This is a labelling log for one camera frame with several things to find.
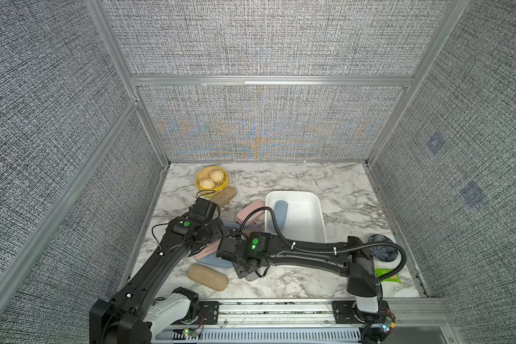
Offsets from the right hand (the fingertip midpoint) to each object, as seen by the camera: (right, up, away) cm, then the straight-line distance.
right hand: (242, 261), depth 74 cm
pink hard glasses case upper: (+4, +17, -5) cm, 18 cm away
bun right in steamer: (-15, +31, +32) cm, 47 cm away
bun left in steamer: (-19, +27, +29) cm, 44 cm away
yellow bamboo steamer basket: (-22, +33, +36) cm, 54 cm away
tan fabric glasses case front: (-13, -7, +5) cm, 16 cm away
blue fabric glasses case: (-6, +9, +15) cm, 19 cm away
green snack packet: (+52, -7, +8) cm, 53 cm away
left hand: (-9, +9, +5) cm, 14 cm away
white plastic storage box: (+25, +12, +25) cm, 37 cm away
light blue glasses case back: (+16, +15, +23) cm, 32 cm away
